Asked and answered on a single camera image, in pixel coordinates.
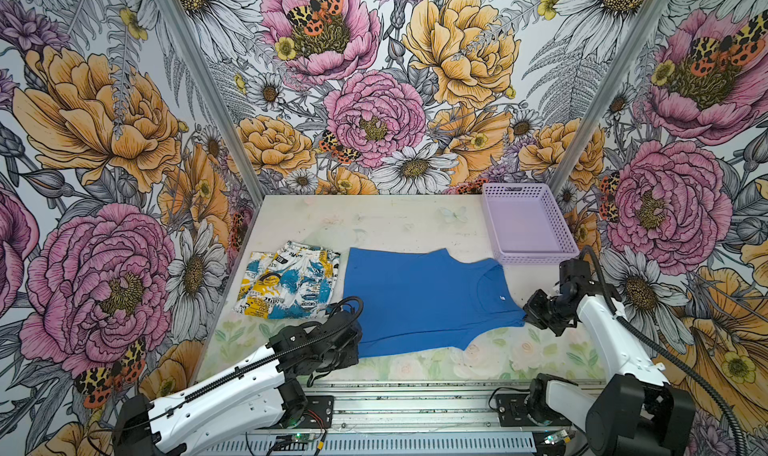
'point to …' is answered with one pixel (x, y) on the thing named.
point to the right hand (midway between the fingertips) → (524, 323)
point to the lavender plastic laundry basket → (528, 225)
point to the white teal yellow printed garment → (292, 281)
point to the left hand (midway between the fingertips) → (349, 362)
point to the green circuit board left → (303, 437)
